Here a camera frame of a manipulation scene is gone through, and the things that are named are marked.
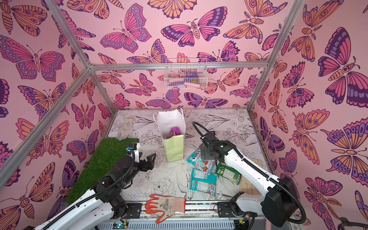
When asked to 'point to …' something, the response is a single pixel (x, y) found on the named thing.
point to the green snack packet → (228, 172)
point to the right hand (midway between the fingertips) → (212, 152)
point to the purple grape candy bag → (174, 131)
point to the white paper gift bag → (166, 120)
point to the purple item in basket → (192, 74)
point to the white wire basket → (186, 73)
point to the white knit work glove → (125, 129)
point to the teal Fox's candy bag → (206, 166)
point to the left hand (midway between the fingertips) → (150, 153)
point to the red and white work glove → (166, 204)
